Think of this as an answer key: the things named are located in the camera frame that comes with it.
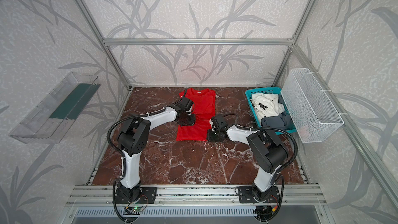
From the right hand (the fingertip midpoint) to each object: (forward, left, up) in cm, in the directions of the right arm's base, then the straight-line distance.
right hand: (207, 133), depth 94 cm
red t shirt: (+25, +2, -1) cm, 25 cm away
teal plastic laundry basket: (+38, -48, -2) cm, 61 cm away
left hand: (+10, +7, +2) cm, 13 cm away
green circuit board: (-38, +35, -2) cm, 52 cm away
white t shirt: (+15, -38, +9) cm, 42 cm away
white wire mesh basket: (-9, -44, +33) cm, 56 cm away
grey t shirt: (+3, -44, +8) cm, 45 cm away
